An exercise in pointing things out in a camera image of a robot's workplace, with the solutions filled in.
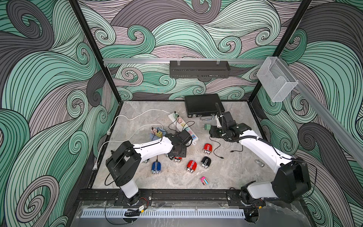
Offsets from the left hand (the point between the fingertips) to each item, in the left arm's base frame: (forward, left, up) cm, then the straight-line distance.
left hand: (181, 152), depth 85 cm
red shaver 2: (-8, -6, -2) cm, 10 cm away
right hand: (+9, -18, +9) cm, 22 cm away
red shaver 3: (+4, -17, -2) cm, 18 cm away
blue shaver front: (-9, +15, -2) cm, 17 cm away
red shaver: (-4, +2, -2) cm, 5 cm away
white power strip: (+21, +1, -2) cm, 21 cm away
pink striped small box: (-16, -13, -2) cm, 20 cm away
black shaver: (-5, -15, -2) cm, 16 cm away
